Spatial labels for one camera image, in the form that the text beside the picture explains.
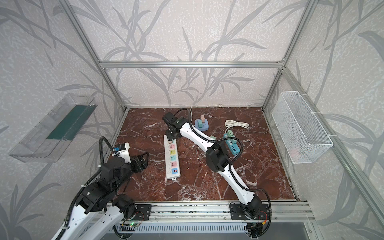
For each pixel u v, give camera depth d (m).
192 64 0.96
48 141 0.65
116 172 0.51
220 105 1.23
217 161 0.61
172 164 0.87
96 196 0.47
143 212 0.73
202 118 1.05
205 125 1.05
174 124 0.69
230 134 0.96
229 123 1.08
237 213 0.72
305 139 0.60
